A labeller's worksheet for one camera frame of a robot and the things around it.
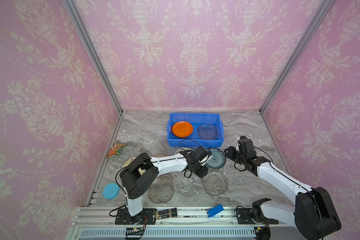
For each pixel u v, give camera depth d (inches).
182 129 41.9
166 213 28.6
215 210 29.7
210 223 28.8
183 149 38.2
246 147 26.3
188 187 32.8
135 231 28.8
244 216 28.8
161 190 32.8
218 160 37.1
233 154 30.7
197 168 29.3
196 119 44.6
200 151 27.7
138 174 19.9
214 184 33.3
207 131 42.7
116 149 37.2
